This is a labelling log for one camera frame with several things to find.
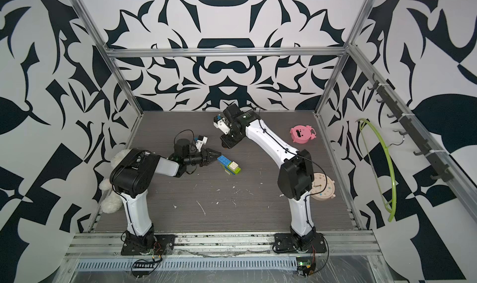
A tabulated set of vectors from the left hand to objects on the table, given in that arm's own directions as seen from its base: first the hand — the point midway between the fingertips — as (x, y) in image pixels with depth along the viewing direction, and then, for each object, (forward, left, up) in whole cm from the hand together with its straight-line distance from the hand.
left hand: (220, 152), depth 93 cm
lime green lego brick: (-10, -8, 0) cm, 13 cm away
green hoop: (-33, -57, +19) cm, 68 cm away
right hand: (+1, -3, +9) cm, 9 cm away
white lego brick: (-9, -7, +1) cm, 11 cm away
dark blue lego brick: (-9, -5, -3) cm, 11 cm away
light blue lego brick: (-4, -2, -1) cm, 5 cm away
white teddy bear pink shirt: (-23, +43, +2) cm, 49 cm away
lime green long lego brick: (-8, -4, 0) cm, 9 cm away
